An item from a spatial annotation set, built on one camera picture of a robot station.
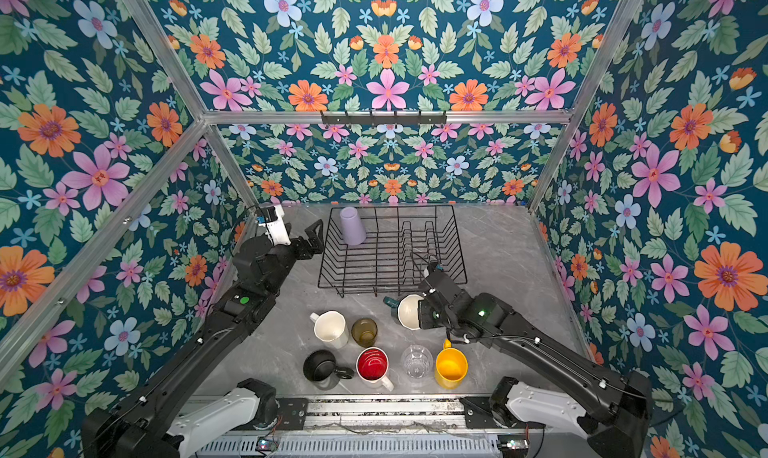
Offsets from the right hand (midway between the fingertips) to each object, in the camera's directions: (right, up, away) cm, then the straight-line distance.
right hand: (419, 308), depth 74 cm
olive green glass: (-16, -10, +12) cm, 22 cm away
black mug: (-27, -18, +6) cm, 33 cm away
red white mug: (-13, -17, +6) cm, 22 cm away
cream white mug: (-25, -8, +10) cm, 28 cm away
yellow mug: (+9, -18, +6) cm, 21 cm away
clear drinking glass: (0, -17, +8) cm, 19 cm away
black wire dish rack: (-5, +15, +30) cm, 34 cm away
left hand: (-27, +23, -4) cm, 36 cm away
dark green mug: (-3, -2, +6) cm, 7 cm away
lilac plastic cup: (-22, +20, +27) cm, 40 cm away
